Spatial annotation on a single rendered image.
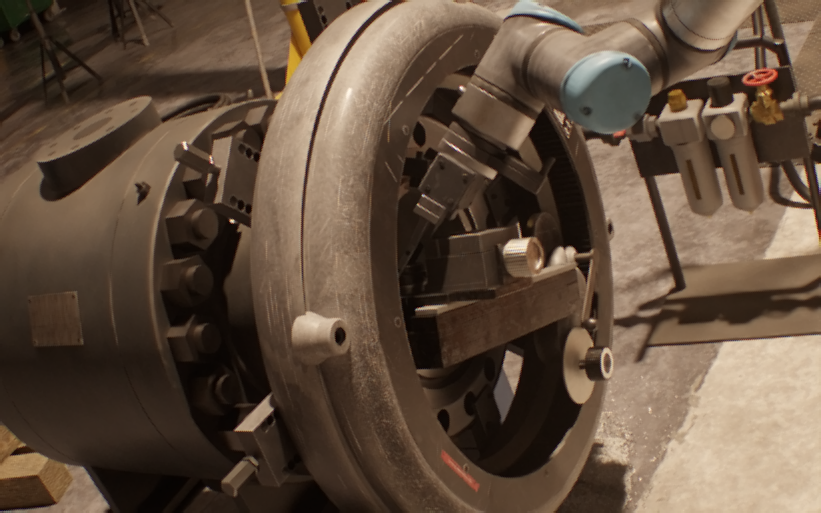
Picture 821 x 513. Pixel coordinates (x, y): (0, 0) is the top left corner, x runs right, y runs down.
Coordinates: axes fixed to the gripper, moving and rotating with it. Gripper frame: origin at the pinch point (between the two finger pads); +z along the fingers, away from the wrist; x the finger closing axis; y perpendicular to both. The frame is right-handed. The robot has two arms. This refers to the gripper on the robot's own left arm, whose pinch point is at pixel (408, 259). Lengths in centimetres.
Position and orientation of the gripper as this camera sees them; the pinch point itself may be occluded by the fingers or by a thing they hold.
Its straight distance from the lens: 126.6
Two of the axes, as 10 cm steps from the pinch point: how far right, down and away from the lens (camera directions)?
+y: -8.5, -5.2, 1.1
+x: -1.8, 0.8, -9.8
